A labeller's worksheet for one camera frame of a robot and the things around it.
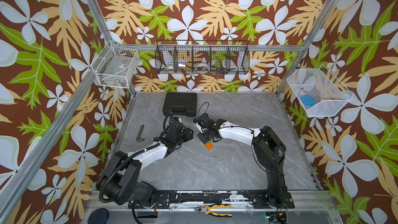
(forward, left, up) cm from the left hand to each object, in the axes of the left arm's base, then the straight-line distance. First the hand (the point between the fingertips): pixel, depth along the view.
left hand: (192, 130), depth 90 cm
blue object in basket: (+8, -62, +18) cm, 65 cm away
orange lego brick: (-7, -10, -6) cm, 14 cm away
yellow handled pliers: (-38, -6, -6) cm, 39 cm away
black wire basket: (+41, -6, +22) cm, 47 cm away
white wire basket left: (+26, +43, +26) cm, 57 cm away
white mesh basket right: (+6, -69, +23) cm, 73 cm away
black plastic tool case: (+24, +8, -4) cm, 25 cm away
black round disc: (-41, +41, -7) cm, 58 cm away
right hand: (0, -6, -6) cm, 9 cm away
